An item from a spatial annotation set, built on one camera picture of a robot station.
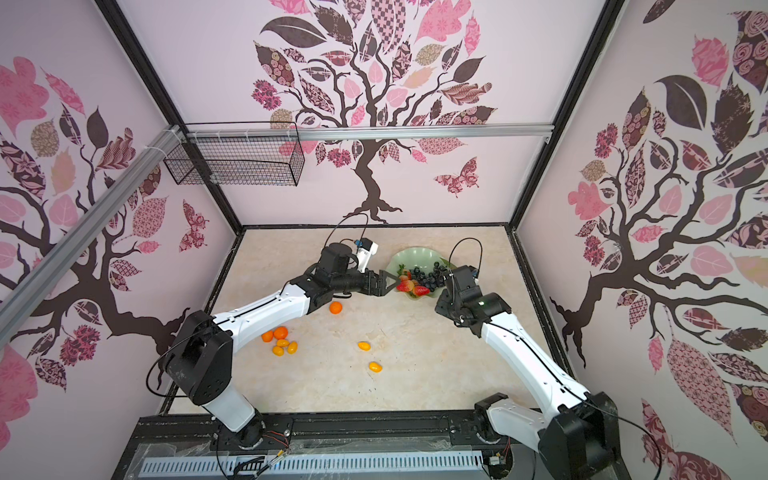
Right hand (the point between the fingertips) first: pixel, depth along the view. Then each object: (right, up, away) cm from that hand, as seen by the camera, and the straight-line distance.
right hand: (446, 300), depth 82 cm
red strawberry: (-12, +2, +15) cm, 19 cm away
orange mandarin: (-33, -4, +10) cm, 35 cm away
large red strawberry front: (-6, +1, +13) cm, 14 cm away
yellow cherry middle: (-48, -14, +5) cm, 50 cm away
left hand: (-16, +5, 0) cm, 16 cm away
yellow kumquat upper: (-24, -15, +5) cm, 28 cm away
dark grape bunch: (-2, +5, +13) cm, 14 cm away
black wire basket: (-66, +46, +13) cm, 81 cm away
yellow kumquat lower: (-20, -20, +2) cm, 28 cm away
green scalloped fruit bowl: (-8, +12, +24) cm, 28 cm away
